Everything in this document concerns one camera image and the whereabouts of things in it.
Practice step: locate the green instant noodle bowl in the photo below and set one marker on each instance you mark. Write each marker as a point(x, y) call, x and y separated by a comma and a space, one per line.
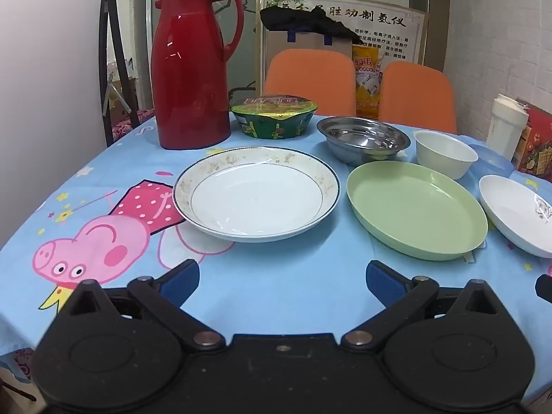
point(276, 125)

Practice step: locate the blue translucent plastic bowl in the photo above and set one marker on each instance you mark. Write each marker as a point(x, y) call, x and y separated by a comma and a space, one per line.
point(496, 161)

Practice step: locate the white tumbler with lid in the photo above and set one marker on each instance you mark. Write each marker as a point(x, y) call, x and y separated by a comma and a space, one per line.
point(504, 133)

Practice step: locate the white plate with blue rim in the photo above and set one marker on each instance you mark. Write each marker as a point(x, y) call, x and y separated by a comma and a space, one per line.
point(258, 198)

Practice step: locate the stainless steel bowl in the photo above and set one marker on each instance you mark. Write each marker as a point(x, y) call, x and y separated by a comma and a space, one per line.
point(362, 138)

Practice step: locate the white bowl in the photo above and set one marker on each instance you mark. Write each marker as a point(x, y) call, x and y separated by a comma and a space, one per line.
point(444, 159)

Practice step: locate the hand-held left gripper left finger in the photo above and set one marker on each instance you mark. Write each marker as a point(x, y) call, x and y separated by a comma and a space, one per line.
point(183, 279)

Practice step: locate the yellow snack bag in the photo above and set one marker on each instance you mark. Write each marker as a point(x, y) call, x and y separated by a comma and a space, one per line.
point(366, 82)

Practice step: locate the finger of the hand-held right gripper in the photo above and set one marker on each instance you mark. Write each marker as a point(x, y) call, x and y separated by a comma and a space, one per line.
point(544, 289)

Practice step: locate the red thermos jug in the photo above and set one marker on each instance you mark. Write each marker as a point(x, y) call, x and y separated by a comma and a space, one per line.
point(189, 73)

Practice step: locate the pink floral cloth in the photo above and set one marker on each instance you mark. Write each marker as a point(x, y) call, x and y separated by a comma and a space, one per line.
point(127, 125)

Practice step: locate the black metal rack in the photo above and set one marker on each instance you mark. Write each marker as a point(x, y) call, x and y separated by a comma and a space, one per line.
point(113, 51)

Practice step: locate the orange chair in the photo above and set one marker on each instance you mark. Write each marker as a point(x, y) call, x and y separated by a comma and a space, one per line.
point(310, 77)
point(418, 95)

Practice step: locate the wall poster with large lettering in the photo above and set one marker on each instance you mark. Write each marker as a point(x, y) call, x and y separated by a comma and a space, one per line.
point(388, 21)

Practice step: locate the red cracker box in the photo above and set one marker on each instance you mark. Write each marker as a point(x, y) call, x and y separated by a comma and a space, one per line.
point(537, 146)

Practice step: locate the blue cartoon pig tablecloth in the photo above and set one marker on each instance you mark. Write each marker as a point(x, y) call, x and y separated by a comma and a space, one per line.
point(280, 276)

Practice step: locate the green plastic plate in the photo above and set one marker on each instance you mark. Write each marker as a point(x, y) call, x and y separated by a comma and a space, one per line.
point(414, 207)

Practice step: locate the white plate with floral print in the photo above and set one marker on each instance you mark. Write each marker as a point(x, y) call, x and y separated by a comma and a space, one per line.
point(509, 207)

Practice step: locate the black cloth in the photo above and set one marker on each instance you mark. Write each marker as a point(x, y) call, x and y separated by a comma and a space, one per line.
point(302, 19)

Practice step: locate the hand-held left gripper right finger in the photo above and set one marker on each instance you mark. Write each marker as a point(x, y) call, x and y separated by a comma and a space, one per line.
point(383, 282)

